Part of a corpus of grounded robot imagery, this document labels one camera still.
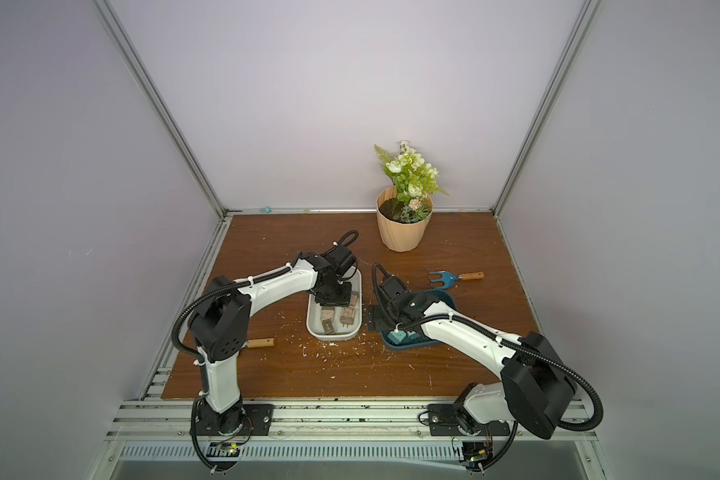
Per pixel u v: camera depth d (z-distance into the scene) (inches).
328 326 33.5
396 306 24.8
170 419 29.9
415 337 33.4
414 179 35.0
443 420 28.7
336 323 35.4
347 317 35.0
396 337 33.4
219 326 19.4
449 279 39.5
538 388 16.0
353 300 33.5
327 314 35.2
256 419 29.2
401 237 39.2
